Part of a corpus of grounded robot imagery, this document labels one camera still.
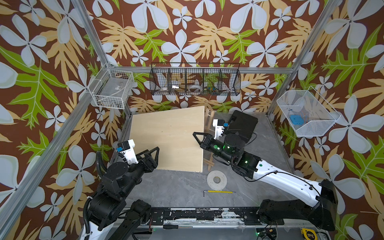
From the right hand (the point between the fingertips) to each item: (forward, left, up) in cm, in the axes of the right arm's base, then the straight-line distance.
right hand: (192, 134), depth 64 cm
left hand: (-7, +15, -1) cm, 17 cm away
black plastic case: (+33, -38, -31) cm, 59 cm away
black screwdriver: (-30, +12, -36) cm, 49 cm away
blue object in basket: (+17, -58, -9) cm, 61 cm away
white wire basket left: (+33, +47, 0) cm, 58 cm away
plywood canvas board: (+16, +12, -18) cm, 27 cm away
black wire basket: (+48, +1, -4) cm, 49 cm away
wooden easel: (+12, -8, -3) cm, 15 cm away
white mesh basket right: (+19, -66, -8) cm, 69 cm away
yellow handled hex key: (-14, -14, -35) cm, 40 cm away
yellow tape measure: (-33, -54, -33) cm, 71 cm away
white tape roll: (-7, -14, -36) cm, 39 cm away
